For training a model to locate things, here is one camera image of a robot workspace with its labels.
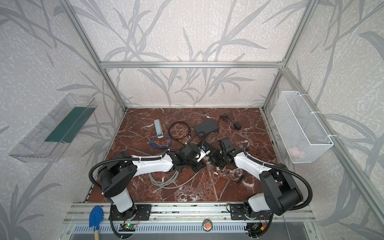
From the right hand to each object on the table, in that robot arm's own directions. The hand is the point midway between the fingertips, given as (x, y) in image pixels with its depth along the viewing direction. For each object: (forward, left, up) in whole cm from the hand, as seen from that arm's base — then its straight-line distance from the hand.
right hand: (207, 155), depth 88 cm
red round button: (-34, +1, -5) cm, 34 cm away
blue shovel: (-31, +55, -4) cm, 63 cm away
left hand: (-3, +1, 0) cm, 3 cm away
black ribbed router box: (-4, -5, +7) cm, 9 cm away
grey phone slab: (+21, +34, -1) cm, 39 cm away
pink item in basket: (-6, -42, +15) cm, 45 cm away
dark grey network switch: (+26, -1, -6) cm, 27 cm away
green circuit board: (-35, +39, -7) cm, 53 cm away
